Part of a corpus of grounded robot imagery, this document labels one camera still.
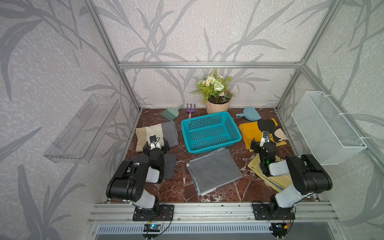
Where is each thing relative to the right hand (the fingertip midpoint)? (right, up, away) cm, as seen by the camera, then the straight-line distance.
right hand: (262, 138), depth 94 cm
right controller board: (0, -42, -21) cm, 47 cm away
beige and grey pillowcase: (-64, +5, +11) cm, 65 cm away
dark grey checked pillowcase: (-59, -14, -1) cm, 60 cm away
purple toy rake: (-48, +20, +26) cm, 58 cm away
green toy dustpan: (-63, +16, +21) cm, 68 cm away
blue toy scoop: (0, +17, +23) cm, 29 cm away
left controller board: (-62, -40, -24) cm, 78 cm away
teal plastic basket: (-32, +3, +11) cm, 34 cm away
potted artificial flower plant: (-32, +30, -3) cm, 44 cm away
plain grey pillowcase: (-32, -19, -5) cm, 37 cm away
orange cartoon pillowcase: (-4, +4, +11) cm, 13 cm away
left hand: (-66, 0, -5) cm, 66 cm away
